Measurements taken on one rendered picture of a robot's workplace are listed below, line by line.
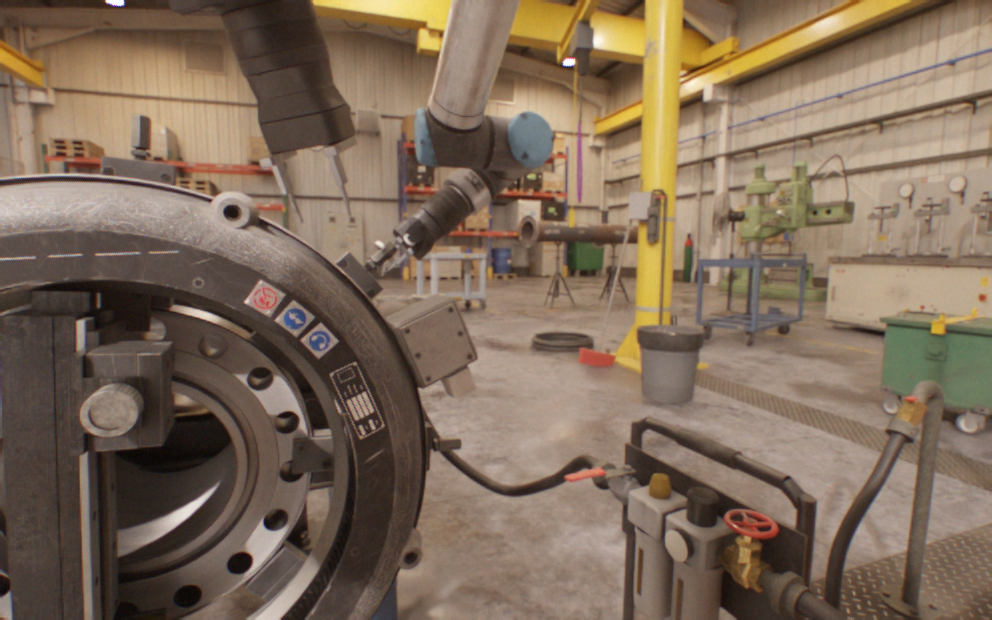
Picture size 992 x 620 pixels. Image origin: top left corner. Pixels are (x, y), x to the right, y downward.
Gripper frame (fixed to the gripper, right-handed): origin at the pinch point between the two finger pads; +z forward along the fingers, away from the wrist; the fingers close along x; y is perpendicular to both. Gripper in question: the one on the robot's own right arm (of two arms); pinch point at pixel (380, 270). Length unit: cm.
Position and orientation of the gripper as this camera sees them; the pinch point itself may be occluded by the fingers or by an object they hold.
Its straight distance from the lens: 95.6
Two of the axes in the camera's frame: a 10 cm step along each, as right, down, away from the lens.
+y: 2.7, -0.8, -9.6
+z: -6.9, 6.8, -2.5
